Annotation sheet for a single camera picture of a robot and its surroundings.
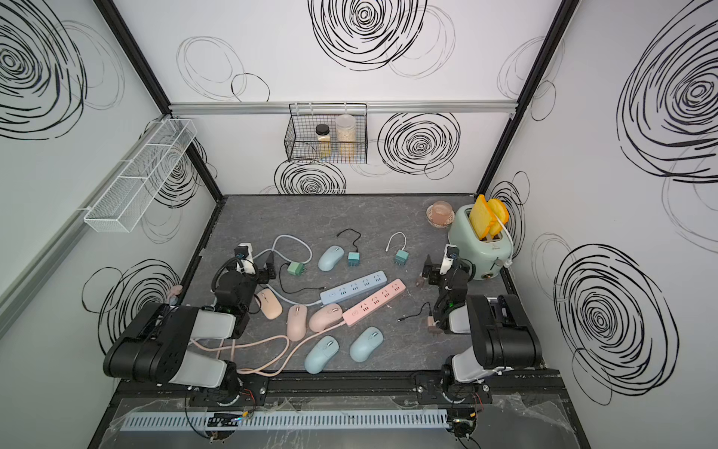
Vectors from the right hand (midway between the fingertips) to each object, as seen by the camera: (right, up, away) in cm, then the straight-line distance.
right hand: (447, 258), depth 90 cm
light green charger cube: (-51, -5, +6) cm, 51 cm away
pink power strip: (-24, -13, -4) cm, 28 cm away
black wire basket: (-49, +41, +7) cm, 64 cm away
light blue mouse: (-40, -25, -12) cm, 49 cm away
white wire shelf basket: (-90, +19, -15) cm, 93 cm away
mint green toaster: (+12, +2, -6) cm, 13 cm away
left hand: (-62, +2, -2) cm, 62 cm away
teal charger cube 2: (-14, -1, +9) cm, 16 cm away
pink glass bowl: (+3, +15, +19) cm, 24 cm away
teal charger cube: (-31, -2, +9) cm, 32 cm away
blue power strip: (-30, -10, +1) cm, 32 cm away
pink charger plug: (-10, -15, -19) cm, 26 cm away
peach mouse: (-57, -15, -2) cm, 59 cm away
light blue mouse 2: (-27, -23, -10) cm, 37 cm away
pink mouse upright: (-48, -19, -7) cm, 52 cm away
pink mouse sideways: (-40, -17, -6) cm, 44 cm away
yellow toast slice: (+11, +13, -6) cm, 18 cm away
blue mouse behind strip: (-39, -1, +8) cm, 40 cm away
